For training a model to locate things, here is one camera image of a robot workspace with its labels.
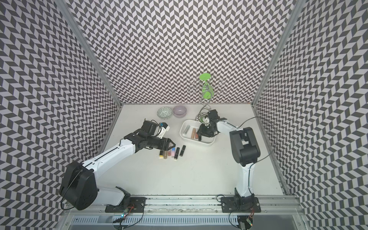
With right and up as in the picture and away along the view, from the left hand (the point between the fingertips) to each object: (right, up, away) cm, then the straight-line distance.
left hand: (170, 146), depth 82 cm
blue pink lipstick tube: (+1, -6, +9) cm, 11 cm away
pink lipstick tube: (-2, -7, +9) cm, 12 cm away
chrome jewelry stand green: (+21, +33, +3) cm, 39 cm away
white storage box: (+8, +9, +20) cm, 24 cm away
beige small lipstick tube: (-5, -7, +9) cm, 12 cm away
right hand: (+18, +5, +16) cm, 24 cm away
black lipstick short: (+6, -5, +9) cm, 12 cm away
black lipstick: (+18, +2, +17) cm, 25 cm away
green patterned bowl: (-9, +20, +30) cm, 37 cm away
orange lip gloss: (+16, +4, +17) cm, 24 cm away
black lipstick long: (+2, -8, +9) cm, 12 cm away
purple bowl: (+3, +21, +27) cm, 34 cm away
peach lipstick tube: (+13, +5, +17) cm, 22 cm away
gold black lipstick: (-7, -7, +7) cm, 12 cm away
